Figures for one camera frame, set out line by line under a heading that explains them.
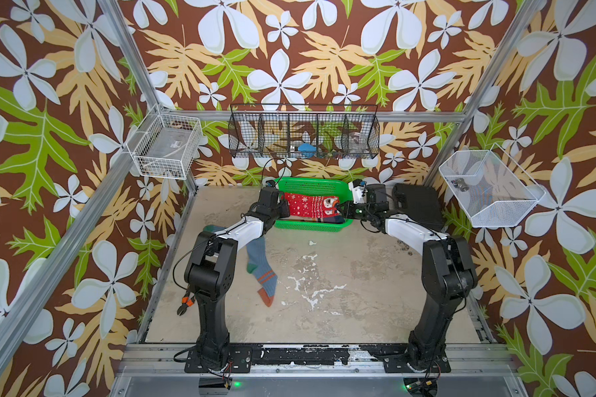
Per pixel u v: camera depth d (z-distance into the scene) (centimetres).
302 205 99
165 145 87
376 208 76
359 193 86
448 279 51
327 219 103
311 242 101
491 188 82
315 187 127
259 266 93
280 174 119
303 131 99
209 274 53
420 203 107
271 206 77
